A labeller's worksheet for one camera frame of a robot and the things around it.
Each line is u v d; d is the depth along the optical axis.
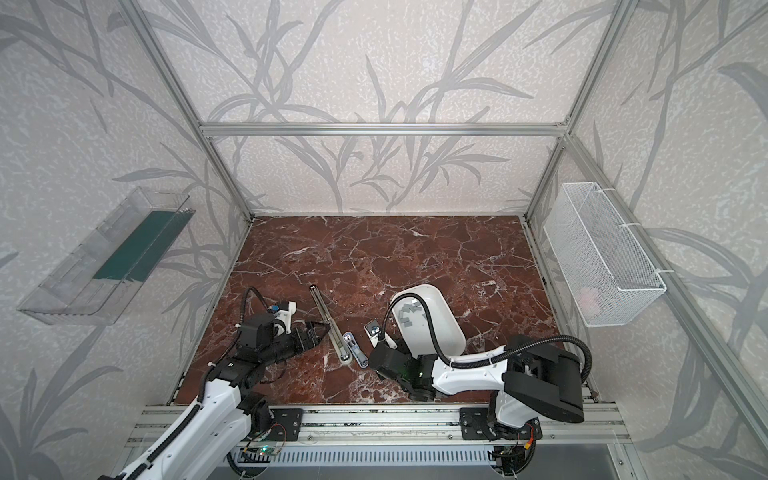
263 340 0.66
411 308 0.94
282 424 0.72
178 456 0.45
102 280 0.64
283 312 0.76
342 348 0.84
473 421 0.75
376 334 0.69
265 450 0.71
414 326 0.91
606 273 0.61
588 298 0.73
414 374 0.61
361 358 0.84
